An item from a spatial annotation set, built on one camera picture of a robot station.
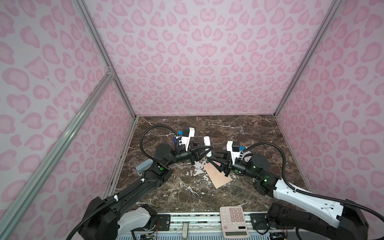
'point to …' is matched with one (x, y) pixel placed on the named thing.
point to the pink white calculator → (233, 223)
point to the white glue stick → (207, 142)
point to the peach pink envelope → (217, 177)
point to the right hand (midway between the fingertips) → (210, 156)
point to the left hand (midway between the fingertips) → (212, 146)
